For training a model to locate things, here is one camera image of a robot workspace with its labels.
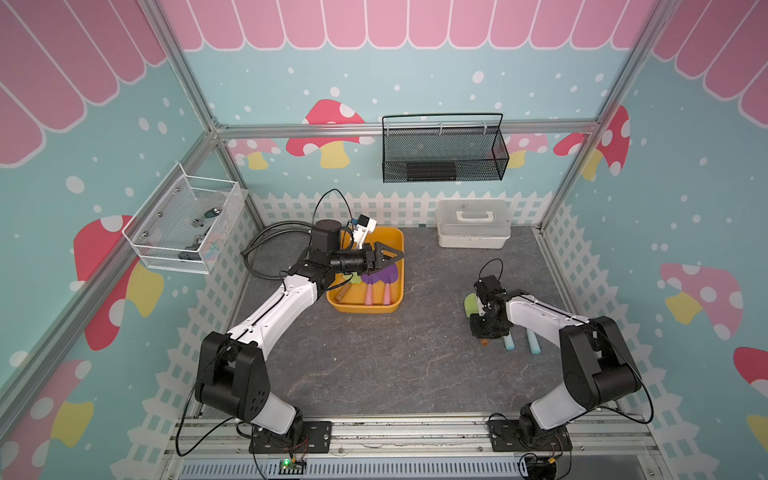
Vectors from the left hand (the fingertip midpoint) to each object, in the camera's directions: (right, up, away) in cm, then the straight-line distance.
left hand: (398, 262), depth 75 cm
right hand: (+26, -22, +17) cm, 38 cm away
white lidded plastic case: (+28, +14, +32) cm, 45 cm away
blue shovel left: (+33, -24, +12) cm, 42 cm away
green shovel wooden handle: (-15, -6, +29) cm, 33 cm away
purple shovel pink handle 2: (-3, -5, +31) cm, 31 cm away
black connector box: (+34, -49, -4) cm, 60 cm away
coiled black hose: (-52, +12, +45) cm, 70 cm away
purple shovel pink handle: (-10, -7, +28) cm, 30 cm away
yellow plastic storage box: (-14, -13, +24) cm, 31 cm away
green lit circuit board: (-26, -50, -2) cm, 57 cm away
